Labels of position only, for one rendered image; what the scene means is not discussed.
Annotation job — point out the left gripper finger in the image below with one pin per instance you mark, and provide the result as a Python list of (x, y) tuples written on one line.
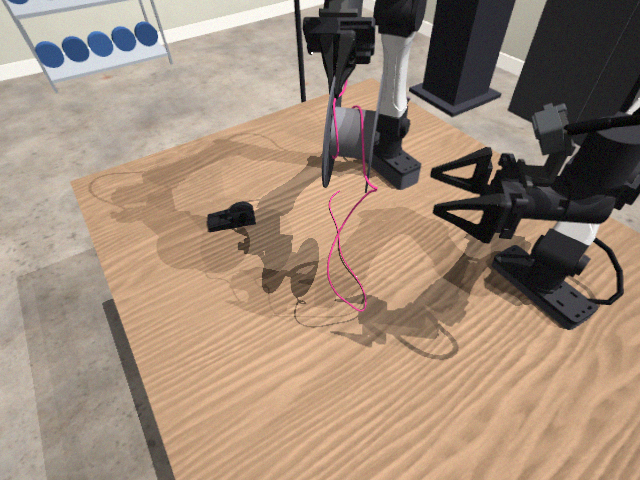
[(473, 184), (492, 205)]

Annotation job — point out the black cable reel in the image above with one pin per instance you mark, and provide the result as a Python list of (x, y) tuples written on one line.
[(349, 133)]

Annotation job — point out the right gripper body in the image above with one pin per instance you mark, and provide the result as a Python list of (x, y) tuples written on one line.
[(335, 18)]

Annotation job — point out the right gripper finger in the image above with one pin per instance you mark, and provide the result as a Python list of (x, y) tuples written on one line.
[(346, 62), (327, 47)]

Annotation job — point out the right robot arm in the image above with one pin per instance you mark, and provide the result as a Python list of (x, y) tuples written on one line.
[(391, 17)]

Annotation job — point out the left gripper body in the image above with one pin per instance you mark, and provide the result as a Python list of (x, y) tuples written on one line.
[(515, 180)]

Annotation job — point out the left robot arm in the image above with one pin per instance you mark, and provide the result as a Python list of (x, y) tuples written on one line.
[(605, 160)]

